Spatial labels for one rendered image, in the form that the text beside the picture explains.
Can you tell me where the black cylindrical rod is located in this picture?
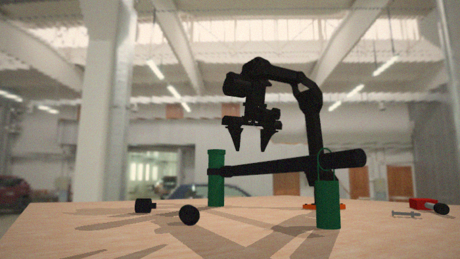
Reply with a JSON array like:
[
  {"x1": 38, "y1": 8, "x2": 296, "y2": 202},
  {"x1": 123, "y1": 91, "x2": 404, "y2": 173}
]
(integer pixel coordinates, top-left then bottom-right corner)
[{"x1": 225, "y1": 149, "x2": 367, "y2": 177}]

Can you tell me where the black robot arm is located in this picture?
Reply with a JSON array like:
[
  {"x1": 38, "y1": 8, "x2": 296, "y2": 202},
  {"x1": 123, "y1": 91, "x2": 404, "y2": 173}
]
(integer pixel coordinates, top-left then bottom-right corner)
[{"x1": 223, "y1": 57, "x2": 323, "y2": 205}]

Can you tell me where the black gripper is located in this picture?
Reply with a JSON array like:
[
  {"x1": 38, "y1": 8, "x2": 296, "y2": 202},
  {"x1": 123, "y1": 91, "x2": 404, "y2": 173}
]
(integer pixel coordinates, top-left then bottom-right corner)
[{"x1": 221, "y1": 99, "x2": 283, "y2": 152}]

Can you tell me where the grey metal bolt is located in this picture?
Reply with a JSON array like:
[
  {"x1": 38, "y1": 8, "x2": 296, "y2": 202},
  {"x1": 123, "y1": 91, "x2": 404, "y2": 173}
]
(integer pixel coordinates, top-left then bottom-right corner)
[{"x1": 392, "y1": 210, "x2": 421, "y2": 217}]

